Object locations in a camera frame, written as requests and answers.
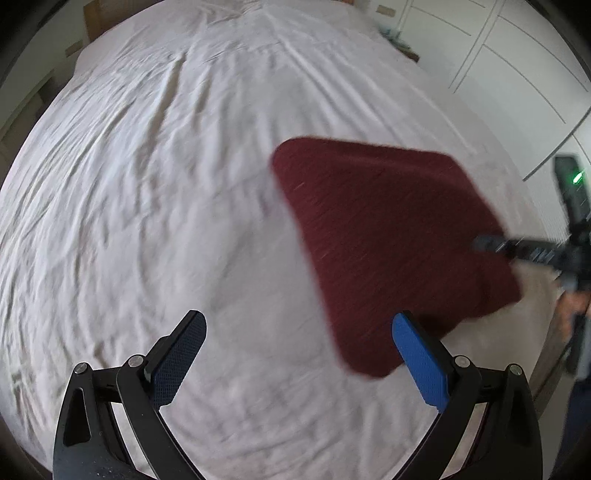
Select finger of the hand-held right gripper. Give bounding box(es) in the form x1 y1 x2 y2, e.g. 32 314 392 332
473 234 570 269

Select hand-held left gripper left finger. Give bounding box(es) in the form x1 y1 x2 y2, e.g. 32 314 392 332
53 310 208 480

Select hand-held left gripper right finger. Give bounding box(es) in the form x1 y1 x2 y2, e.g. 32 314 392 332
392 311 544 480

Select dark red knitted sweater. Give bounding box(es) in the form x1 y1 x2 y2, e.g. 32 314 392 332
270 136 525 380

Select person's right hand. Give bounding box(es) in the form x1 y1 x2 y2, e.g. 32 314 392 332
555 290 591 344

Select white wardrobe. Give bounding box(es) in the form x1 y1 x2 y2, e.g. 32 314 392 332
392 0 591 232

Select white bed sheet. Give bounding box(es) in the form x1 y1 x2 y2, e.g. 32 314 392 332
0 0 571 480

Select wooden nightstand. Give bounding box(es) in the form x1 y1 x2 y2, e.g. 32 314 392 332
392 39 421 63

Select wooden headboard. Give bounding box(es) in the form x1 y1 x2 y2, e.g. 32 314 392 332
83 0 112 41

